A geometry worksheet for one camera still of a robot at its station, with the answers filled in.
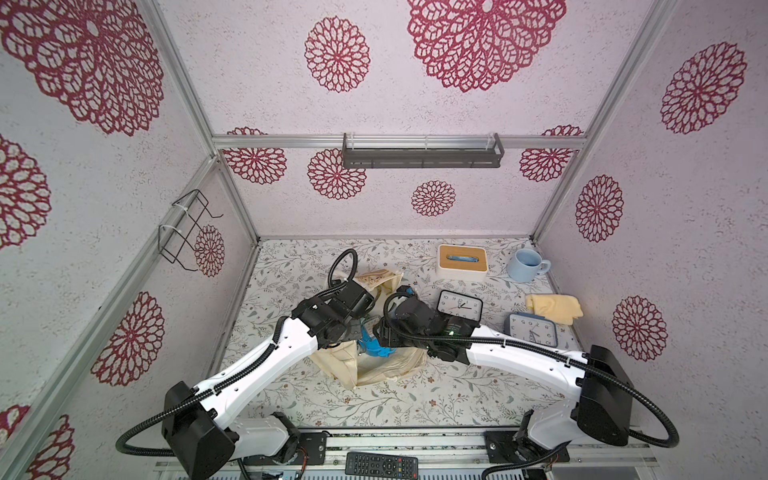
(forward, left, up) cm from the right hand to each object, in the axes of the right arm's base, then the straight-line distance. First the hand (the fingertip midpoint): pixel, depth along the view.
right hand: (378, 328), depth 77 cm
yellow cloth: (+17, -58, -16) cm, 63 cm away
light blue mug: (+31, -50, -12) cm, 60 cm away
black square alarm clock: (+16, -25, -15) cm, 33 cm away
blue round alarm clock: (-1, +2, -10) cm, 11 cm away
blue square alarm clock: (+9, -49, -16) cm, 52 cm away
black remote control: (-28, -2, -14) cm, 32 cm away
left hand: (-1, +8, -1) cm, 8 cm away
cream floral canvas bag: (-10, +7, +2) cm, 13 cm away
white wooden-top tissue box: (+33, -26, -13) cm, 45 cm away
